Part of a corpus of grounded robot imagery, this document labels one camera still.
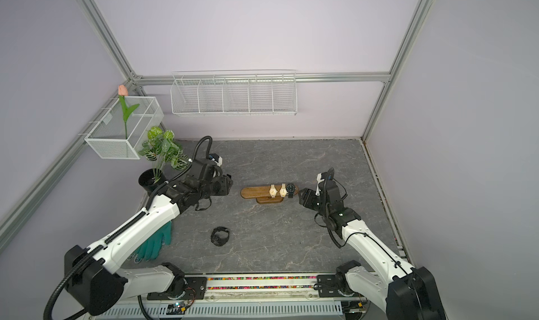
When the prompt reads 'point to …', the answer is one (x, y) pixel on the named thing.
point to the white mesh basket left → (107, 140)
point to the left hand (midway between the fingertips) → (228, 183)
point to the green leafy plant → (161, 147)
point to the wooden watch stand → (262, 194)
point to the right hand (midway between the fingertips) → (303, 192)
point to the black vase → (149, 179)
